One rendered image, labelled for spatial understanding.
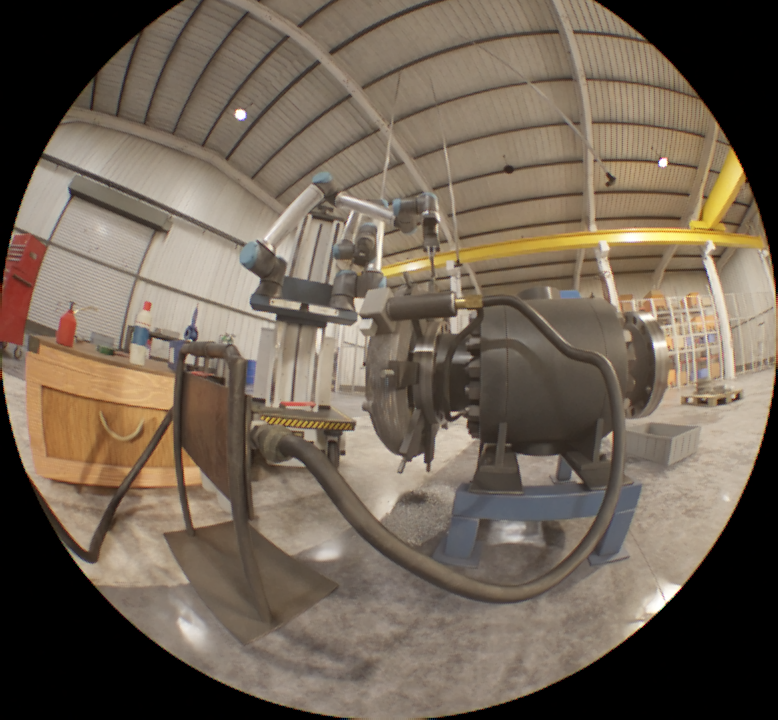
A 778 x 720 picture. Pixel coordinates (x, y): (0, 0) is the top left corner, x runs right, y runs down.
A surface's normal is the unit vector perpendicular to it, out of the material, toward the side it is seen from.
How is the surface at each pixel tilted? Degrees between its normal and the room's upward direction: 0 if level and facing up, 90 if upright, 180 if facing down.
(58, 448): 90
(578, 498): 90
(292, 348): 90
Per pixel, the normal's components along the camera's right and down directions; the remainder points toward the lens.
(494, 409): -0.43, 0.24
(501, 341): -0.41, -0.49
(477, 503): -0.44, -0.23
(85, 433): 0.89, -0.04
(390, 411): 0.12, 0.13
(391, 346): 0.12, -0.33
